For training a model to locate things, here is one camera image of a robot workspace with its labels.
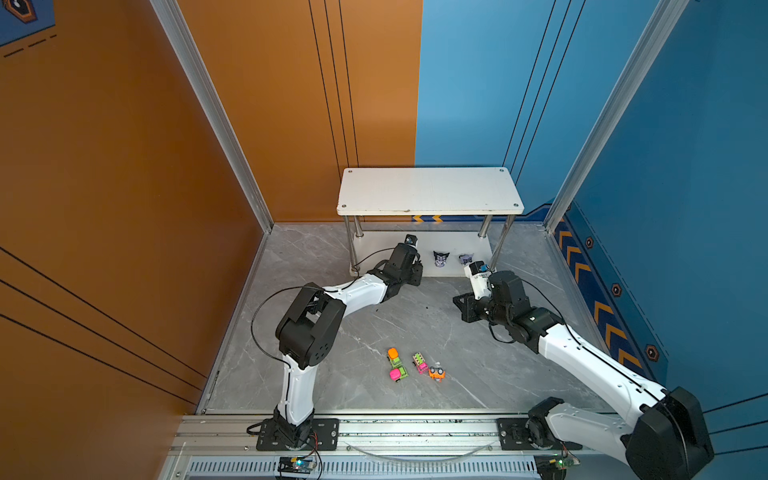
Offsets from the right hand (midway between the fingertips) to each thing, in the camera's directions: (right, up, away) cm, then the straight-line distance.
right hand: (452, 300), depth 81 cm
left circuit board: (-39, -38, -10) cm, 55 cm away
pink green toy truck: (-15, -20, 0) cm, 25 cm away
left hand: (-9, +10, +15) cm, 20 cm away
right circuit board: (+22, -38, -11) cm, 45 cm away
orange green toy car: (-16, -18, +3) cm, 24 cm away
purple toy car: (+8, +11, +16) cm, 21 cm away
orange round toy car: (-4, -20, 0) cm, 20 cm away
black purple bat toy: (-1, +11, +14) cm, 18 cm away
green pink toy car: (-9, -17, +1) cm, 20 cm away
